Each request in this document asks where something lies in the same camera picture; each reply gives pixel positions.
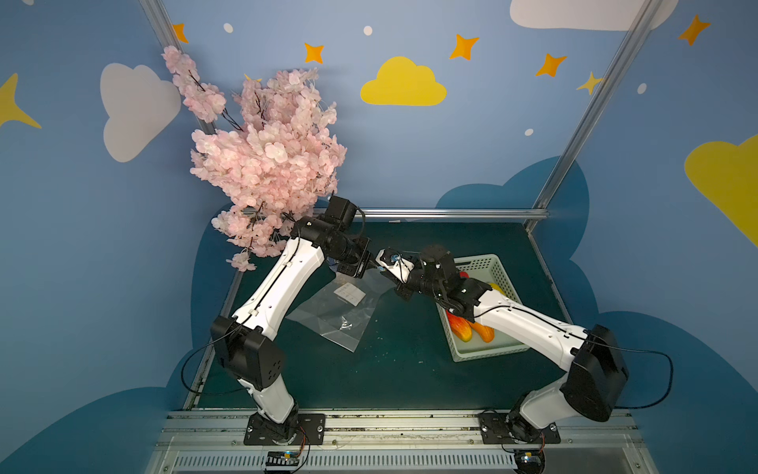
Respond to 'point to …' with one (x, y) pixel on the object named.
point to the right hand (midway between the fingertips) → (392, 264)
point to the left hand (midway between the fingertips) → (382, 255)
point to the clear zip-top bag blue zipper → (341, 310)
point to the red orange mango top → (464, 275)
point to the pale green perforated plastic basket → (491, 270)
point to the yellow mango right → (497, 287)
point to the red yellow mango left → (460, 327)
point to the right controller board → (529, 461)
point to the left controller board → (282, 458)
